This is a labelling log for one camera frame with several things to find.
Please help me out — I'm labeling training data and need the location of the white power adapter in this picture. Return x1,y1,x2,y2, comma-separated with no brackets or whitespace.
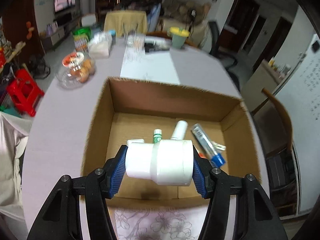
127,139,145,146

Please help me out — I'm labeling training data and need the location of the green yellow lidded cup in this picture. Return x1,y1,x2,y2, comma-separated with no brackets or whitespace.
168,27,190,49

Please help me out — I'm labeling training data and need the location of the white pvc pipe fitting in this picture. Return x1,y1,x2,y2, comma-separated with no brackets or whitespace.
125,140,194,186

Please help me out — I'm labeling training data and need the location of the white cloth covered chair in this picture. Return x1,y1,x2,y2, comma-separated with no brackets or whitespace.
0,111,33,222

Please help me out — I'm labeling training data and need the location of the clear bottle blue cap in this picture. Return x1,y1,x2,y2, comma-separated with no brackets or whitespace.
191,124,226,168

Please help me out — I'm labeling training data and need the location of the clear fruit bowl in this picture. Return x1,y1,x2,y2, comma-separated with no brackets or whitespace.
56,51,96,90

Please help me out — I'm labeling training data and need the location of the green snack canister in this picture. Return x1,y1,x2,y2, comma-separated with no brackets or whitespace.
72,27,91,52

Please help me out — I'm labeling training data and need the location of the television screen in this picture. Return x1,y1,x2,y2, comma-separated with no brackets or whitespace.
54,0,76,14

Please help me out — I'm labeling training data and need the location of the blue white tissue pack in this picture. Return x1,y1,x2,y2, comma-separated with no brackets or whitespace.
195,147,207,159

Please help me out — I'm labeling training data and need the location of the pink cardboard box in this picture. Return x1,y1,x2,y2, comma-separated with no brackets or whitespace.
80,76,262,209

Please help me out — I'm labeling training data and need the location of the black office chair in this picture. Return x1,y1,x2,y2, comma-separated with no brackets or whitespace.
207,20,242,91

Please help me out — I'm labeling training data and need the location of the red plastic stool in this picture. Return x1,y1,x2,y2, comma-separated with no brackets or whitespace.
6,69,44,117

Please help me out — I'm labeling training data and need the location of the green white glue stick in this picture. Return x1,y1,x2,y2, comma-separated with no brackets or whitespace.
153,128,162,144

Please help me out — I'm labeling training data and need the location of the white tissue bag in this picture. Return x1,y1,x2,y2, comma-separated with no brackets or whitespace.
88,32,112,59

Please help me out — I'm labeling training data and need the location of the wooden chair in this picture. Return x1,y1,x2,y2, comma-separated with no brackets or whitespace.
251,88,293,157

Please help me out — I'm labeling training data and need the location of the white blue tube bottle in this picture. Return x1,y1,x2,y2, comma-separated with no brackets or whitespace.
171,120,188,140

